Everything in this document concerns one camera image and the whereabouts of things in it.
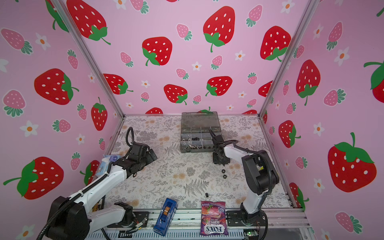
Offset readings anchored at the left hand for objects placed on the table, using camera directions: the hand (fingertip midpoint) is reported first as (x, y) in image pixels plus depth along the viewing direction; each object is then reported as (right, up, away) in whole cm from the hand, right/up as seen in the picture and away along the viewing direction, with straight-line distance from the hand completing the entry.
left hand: (150, 156), depth 87 cm
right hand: (+42, -4, +9) cm, 43 cm away
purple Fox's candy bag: (+36, -28, -15) cm, 48 cm away
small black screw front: (+33, -21, -5) cm, 39 cm away
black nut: (+45, -12, +2) cm, 46 cm away
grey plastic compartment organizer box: (+27, +11, +19) cm, 35 cm away
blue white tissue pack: (-27, -6, -1) cm, 28 cm away
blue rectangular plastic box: (+13, -26, -16) cm, 34 cm away
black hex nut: (+44, -9, +4) cm, 45 cm away
